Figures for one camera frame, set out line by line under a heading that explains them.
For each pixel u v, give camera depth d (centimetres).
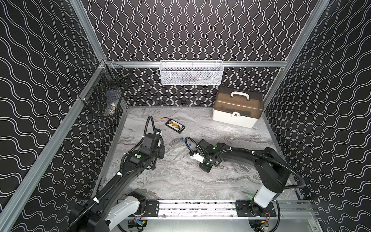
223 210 76
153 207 78
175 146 98
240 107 95
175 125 107
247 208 74
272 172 47
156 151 68
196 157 81
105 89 99
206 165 77
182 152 95
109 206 47
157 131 69
